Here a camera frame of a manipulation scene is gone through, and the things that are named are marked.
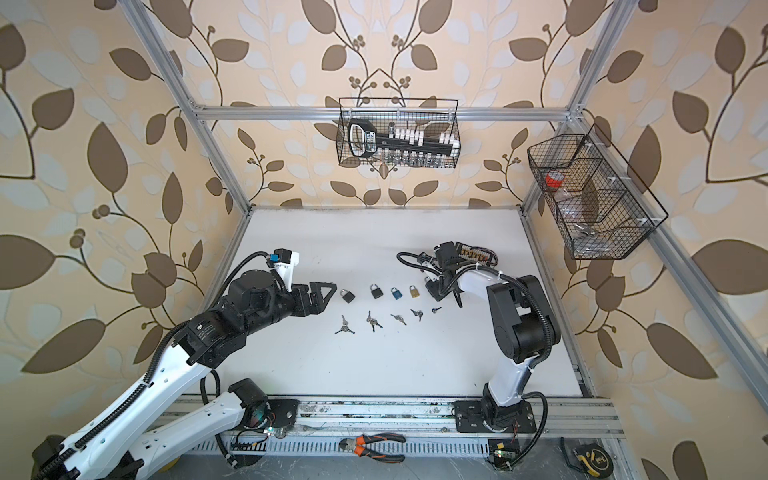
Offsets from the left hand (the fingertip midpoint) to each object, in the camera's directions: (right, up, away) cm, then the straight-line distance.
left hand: (325, 286), depth 69 cm
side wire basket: (+71, +19, +10) cm, 74 cm away
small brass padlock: (+22, -6, +28) cm, 36 cm away
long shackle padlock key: (+29, -12, +25) cm, 40 cm away
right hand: (+31, -5, +29) cm, 43 cm away
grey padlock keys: (+9, -14, +23) cm, 28 cm away
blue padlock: (+17, -7, +28) cm, 33 cm away
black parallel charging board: (+45, +5, +37) cm, 59 cm away
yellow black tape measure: (+61, -38, -2) cm, 72 cm away
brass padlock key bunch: (+23, -12, +24) cm, 36 cm away
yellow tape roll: (-23, -28, -17) cm, 40 cm away
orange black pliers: (+7, -38, +2) cm, 39 cm away
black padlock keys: (+1, -16, +21) cm, 26 cm away
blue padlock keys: (+18, -14, +23) cm, 32 cm away
